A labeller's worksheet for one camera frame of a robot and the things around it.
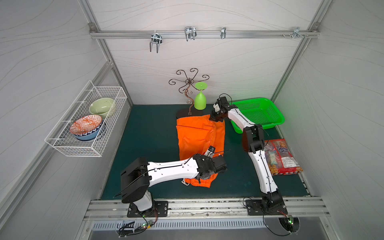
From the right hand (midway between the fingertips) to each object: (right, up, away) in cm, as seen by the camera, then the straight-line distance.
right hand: (209, 116), depth 109 cm
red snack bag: (+39, -25, -23) cm, 52 cm away
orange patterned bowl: (-57, -5, -47) cm, 74 cm away
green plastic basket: (+41, +4, +6) cm, 42 cm away
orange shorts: (-10, -13, -7) cm, 18 cm away
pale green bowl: (-56, +5, -37) cm, 68 cm away
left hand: (-6, -28, -31) cm, 42 cm away
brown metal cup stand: (-17, +17, -20) cm, 32 cm away
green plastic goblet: (-8, +11, -18) cm, 22 cm away
